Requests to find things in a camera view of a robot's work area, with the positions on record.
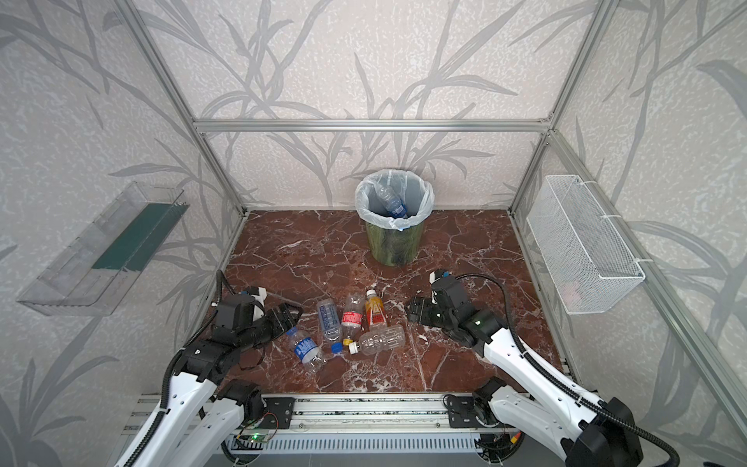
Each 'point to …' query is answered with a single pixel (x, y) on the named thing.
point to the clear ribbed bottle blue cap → (331, 322)
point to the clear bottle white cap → (379, 340)
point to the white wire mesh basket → (579, 251)
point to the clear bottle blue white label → (391, 200)
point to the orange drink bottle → (375, 318)
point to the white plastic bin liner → (415, 193)
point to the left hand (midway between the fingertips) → (299, 308)
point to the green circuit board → (259, 438)
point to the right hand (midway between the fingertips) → (415, 299)
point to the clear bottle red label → (352, 315)
